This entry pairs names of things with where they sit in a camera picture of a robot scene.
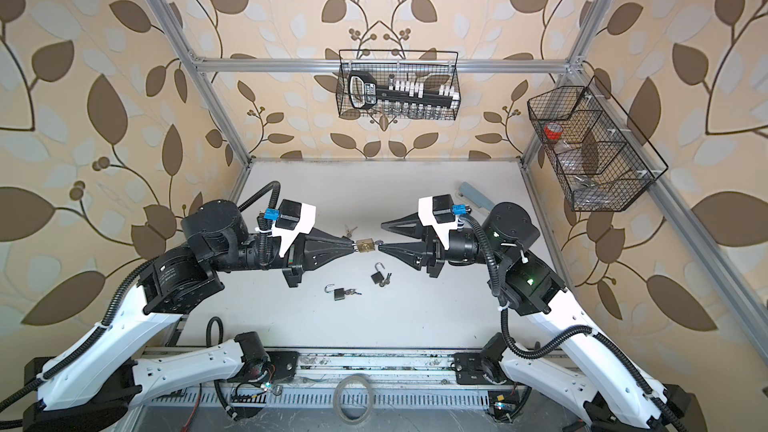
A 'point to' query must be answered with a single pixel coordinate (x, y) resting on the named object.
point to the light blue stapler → (472, 194)
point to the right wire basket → (602, 159)
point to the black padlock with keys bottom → (340, 293)
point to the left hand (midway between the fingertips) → (351, 247)
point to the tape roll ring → (338, 393)
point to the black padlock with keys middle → (378, 277)
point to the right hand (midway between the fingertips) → (385, 237)
